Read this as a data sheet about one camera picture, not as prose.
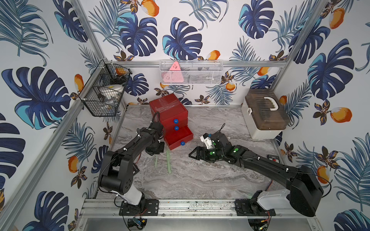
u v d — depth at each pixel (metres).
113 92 0.80
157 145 0.76
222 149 0.62
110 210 0.76
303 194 0.40
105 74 0.93
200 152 0.70
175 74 0.90
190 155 0.74
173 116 0.84
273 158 0.91
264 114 0.97
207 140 0.75
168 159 0.92
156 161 0.86
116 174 0.45
